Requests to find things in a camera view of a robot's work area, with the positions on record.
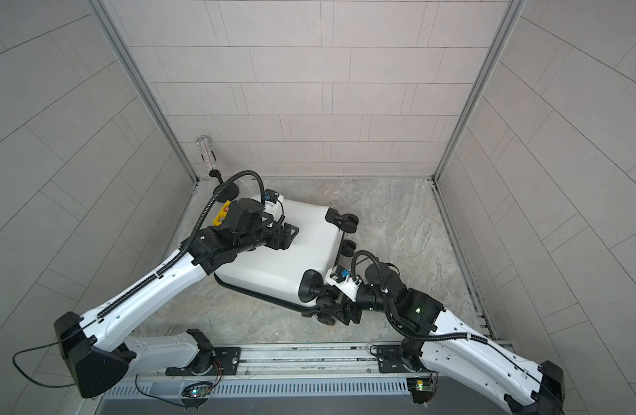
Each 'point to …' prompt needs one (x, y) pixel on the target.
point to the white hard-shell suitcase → (317, 248)
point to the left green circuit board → (197, 392)
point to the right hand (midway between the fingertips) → (330, 300)
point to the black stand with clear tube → (232, 190)
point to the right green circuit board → (422, 389)
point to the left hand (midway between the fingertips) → (295, 226)
